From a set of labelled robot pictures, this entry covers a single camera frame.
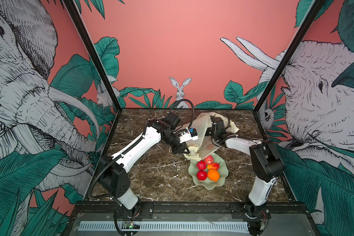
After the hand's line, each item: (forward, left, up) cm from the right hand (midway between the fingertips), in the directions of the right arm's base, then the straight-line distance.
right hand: (199, 124), depth 96 cm
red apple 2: (-31, 0, -7) cm, 32 cm away
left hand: (-24, +8, +9) cm, 27 cm away
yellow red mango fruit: (-25, -8, -8) cm, 27 cm away
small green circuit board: (-55, +36, -11) cm, 66 cm away
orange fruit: (-31, -6, -6) cm, 32 cm away
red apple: (-26, 0, -6) cm, 27 cm away
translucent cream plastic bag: (-11, -4, -7) cm, 13 cm away
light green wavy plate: (-35, -3, -11) cm, 37 cm away
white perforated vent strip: (-55, +19, -11) cm, 59 cm away
